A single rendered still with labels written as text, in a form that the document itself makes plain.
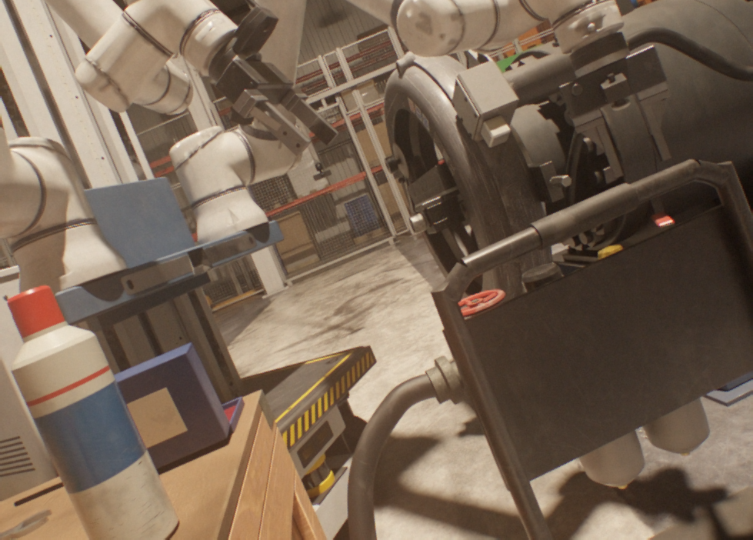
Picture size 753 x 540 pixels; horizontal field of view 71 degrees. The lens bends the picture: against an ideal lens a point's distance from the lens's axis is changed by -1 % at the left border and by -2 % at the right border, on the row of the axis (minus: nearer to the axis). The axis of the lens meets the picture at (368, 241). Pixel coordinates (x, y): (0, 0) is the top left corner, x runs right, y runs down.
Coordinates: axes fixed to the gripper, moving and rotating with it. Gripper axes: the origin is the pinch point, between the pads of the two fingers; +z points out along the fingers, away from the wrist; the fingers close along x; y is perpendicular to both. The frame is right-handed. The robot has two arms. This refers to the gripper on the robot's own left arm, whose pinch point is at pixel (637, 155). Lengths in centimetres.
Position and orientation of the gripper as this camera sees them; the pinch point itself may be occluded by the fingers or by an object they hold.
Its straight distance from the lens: 86.5
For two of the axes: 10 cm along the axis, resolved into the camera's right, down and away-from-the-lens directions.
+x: 8.6, -3.3, -3.9
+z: 3.8, 9.2, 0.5
